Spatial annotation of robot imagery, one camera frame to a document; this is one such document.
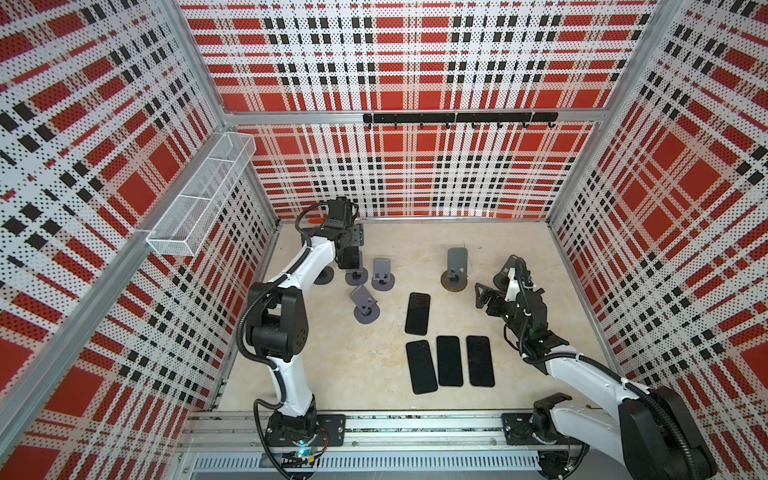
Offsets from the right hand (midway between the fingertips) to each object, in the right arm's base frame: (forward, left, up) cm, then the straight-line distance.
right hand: (490, 288), depth 86 cm
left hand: (+18, +43, +4) cm, 47 cm away
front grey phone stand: (-3, +37, -7) cm, 38 cm away
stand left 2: (+9, +32, -8) cm, 34 cm away
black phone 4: (-18, +20, -13) cm, 30 cm away
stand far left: (+13, +53, -13) cm, 57 cm away
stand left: (+13, +41, -13) cm, 45 cm away
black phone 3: (-18, +12, -12) cm, 25 cm away
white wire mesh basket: (+23, +92, +11) cm, 95 cm away
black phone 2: (-17, +3, -12) cm, 22 cm away
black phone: (-1, +21, -13) cm, 25 cm away
